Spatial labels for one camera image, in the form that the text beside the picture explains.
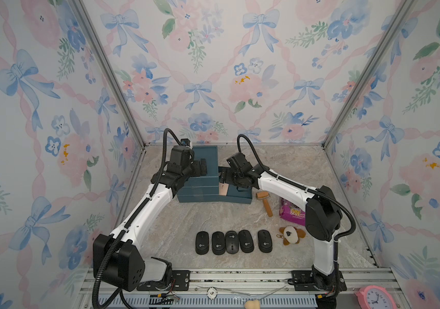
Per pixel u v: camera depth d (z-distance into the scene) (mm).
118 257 409
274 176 601
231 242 814
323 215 497
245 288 738
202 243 814
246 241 819
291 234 820
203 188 855
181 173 607
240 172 676
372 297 694
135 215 454
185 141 701
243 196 962
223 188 977
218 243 824
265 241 814
